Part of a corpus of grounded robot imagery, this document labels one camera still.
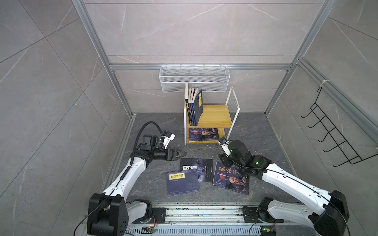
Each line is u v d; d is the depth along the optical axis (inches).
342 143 24.7
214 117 35.5
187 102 28.2
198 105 33.0
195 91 30.9
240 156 22.5
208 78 39.6
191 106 29.2
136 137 23.3
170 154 26.7
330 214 14.9
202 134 38.9
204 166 35.2
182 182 32.8
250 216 28.6
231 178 33.6
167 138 28.7
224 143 26.5
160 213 28.7
